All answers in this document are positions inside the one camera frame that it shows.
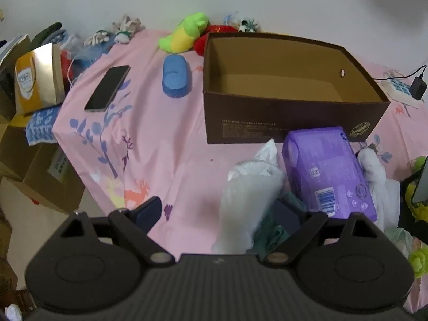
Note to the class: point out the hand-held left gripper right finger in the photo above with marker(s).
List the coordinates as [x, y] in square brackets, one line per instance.
[288, 215]

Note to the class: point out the dark green phone stand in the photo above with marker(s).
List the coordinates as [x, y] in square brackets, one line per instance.
[406, 227]

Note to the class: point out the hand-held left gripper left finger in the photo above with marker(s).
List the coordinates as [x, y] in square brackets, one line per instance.
[148, 210]

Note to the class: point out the brown cardboard box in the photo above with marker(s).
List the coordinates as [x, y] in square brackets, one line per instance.
[294, 120]

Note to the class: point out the dark green cloth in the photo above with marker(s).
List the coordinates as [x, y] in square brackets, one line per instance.
[46, 31]

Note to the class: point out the dark smartphone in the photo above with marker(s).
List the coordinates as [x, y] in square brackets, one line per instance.
[107, 88]

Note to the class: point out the yellow paper bag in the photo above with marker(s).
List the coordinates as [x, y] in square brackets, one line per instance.
[36, 80]

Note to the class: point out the clear plastic bag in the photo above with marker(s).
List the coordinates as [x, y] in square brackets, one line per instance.
[267, 153]

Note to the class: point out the white power strip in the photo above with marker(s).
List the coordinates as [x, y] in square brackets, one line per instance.
[398, 90]

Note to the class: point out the small white plush toy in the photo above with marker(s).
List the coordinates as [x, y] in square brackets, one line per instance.
[97, 38]

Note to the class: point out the white flower plush toy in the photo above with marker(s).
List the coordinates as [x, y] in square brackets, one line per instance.
[127, 26]

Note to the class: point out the blue plastic bag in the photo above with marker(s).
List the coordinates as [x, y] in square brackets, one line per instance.
[87, 55]

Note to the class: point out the teal cloth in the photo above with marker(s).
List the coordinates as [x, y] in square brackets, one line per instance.
[267, 237]

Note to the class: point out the red plush toy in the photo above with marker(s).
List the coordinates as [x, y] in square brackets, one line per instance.
[200, 43]

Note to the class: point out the blue white patterned cloth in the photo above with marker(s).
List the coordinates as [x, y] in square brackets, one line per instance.
[41, 125]

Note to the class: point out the purple tissue pack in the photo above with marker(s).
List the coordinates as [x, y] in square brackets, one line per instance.
[327, 167]

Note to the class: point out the green yellow plush toy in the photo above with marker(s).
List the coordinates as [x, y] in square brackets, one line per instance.
[182, 35]

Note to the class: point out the green patterned cloth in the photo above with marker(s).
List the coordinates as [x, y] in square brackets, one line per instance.
[399, 240]

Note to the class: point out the plain cardboard box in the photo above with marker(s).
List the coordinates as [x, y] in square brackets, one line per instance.
[36, 170]

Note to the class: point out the black white plush toy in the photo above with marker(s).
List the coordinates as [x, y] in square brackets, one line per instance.
[247, 25]

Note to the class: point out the black charger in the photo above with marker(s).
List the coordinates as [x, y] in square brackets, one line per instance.
[418, 88]

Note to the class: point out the white soft cloth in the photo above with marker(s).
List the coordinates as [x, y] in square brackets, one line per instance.
[384, 190]

